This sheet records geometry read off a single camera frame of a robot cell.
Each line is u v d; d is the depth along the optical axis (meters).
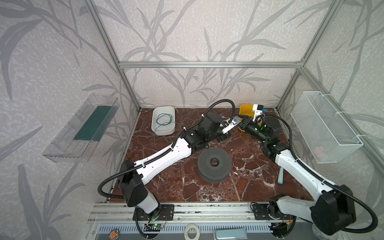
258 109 0.68
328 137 0.63
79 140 0.64
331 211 0.40
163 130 1.00
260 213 0.73
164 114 1.16
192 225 0.70
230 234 0.64
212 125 0.53
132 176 0.40
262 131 0.61
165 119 1.12
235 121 0.59
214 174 0.80
